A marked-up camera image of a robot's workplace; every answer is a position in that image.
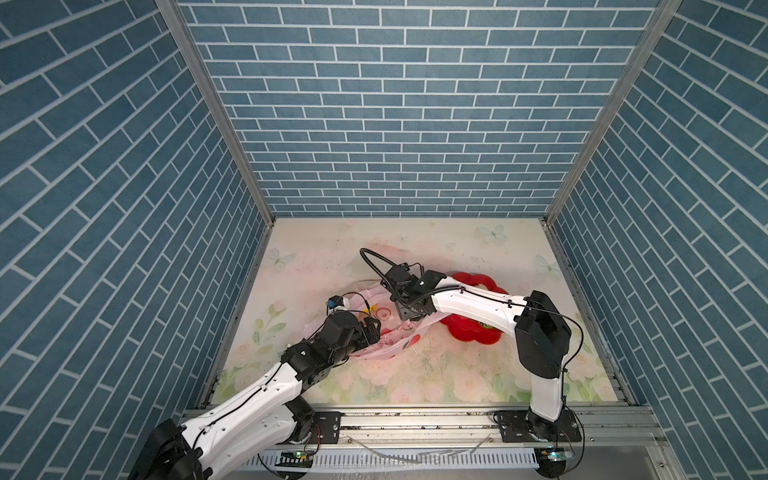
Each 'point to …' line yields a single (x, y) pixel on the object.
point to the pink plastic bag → (396, 333)
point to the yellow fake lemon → (372, 308)
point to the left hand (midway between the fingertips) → (373, 328)
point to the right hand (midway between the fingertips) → (408, 302)
